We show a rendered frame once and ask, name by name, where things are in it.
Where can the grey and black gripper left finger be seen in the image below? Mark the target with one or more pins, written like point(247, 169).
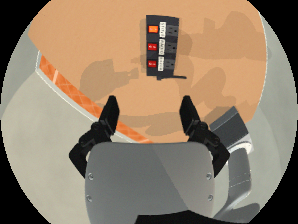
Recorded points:
point(105, 126)

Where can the black power strip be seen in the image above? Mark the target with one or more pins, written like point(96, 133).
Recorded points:
point(161, 46)

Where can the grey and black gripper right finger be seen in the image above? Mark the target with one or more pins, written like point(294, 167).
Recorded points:
point(198, 131)

